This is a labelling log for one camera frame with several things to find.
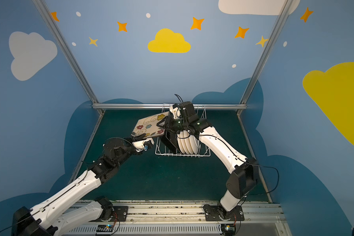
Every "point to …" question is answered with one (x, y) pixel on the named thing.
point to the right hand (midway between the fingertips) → (159, 124)
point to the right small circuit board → (228, 228)
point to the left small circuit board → (104, 228)
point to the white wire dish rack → (202, 151)
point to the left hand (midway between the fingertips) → (140, 130)
